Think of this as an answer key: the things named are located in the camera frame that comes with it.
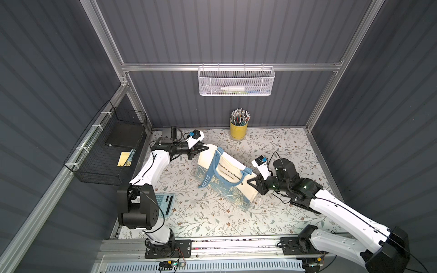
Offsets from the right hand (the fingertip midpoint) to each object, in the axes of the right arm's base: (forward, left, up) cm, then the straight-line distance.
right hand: (250, 182), depth 74 cm
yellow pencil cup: (+40, +3, -11) cm, 41 cm away
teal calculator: (-3, +41, -16) cm, 44 cm away
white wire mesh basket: (+70, +4, +8) cm, 70 cm away
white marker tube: (+49, +6, +15) cm, 52 cm away
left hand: (+16, +20, +5) cm, 26 cm away
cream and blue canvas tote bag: (+7, +12, -6) cm, 15 cm away
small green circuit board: (-29, +35, -19) cm, 49 cm away
